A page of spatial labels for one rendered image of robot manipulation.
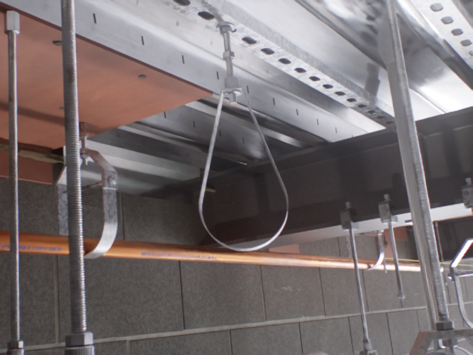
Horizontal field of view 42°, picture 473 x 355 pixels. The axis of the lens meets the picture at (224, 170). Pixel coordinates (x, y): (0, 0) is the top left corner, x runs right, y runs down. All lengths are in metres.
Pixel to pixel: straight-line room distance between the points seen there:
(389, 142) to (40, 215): 0.83
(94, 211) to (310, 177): 0.58
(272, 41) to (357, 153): 0.75
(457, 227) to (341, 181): 1.84
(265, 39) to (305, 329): 1.44
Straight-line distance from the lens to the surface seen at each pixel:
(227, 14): 0.82
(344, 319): 2.48
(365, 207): 1.58
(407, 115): 0.64
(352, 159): 1.61
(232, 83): 0.81
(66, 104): 0.43
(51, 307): 1.34
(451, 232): 3.41
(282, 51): 0.94
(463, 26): 0.98
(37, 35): 0.89
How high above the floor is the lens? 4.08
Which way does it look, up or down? 14 degrees up
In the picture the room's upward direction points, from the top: 5 degrees counter-clockwise
